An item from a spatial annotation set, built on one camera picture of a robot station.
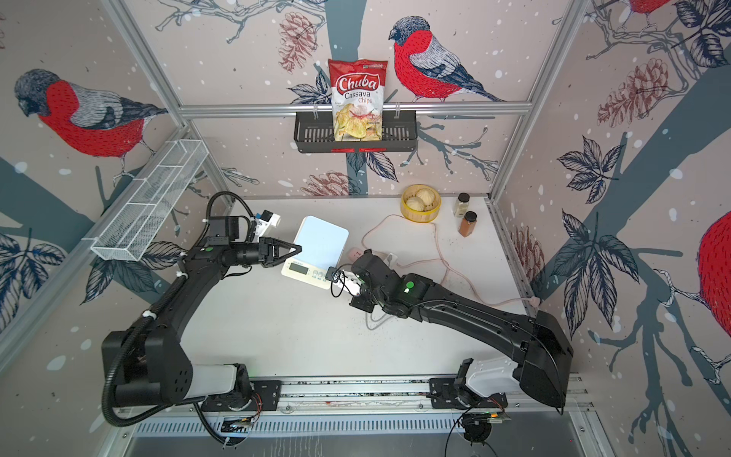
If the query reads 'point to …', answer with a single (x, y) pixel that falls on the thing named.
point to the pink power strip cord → (440, 258)
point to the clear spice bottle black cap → (462, 205)
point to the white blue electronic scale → (323, 247)
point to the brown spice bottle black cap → (468, 223)
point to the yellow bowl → (429, 212)
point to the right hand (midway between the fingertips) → (350, 281)
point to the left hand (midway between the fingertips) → (302, 249)
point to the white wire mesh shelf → (133, 221)
